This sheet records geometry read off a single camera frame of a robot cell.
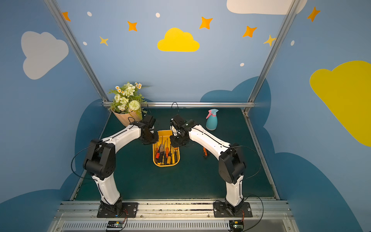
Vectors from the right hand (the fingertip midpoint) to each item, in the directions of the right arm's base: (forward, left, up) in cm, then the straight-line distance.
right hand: (176, 142), depth 86 cm
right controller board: (-38, -35, -16) cm, 54 cm away
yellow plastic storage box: (-4, +8, -9) cm, 12 cm away
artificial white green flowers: (+19, +31, +17) cm, 40 cm away
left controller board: (-42, +27, -14) cm, 52 cm away
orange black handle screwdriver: (+1, -19, -12) cm, 22 cm away
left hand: (+6, +14, -6) cm, 16 cm away
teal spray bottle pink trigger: (+21, -23, -3) cm, 31 cm away
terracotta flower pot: (+16, +36, +1) cm, 40 cm away
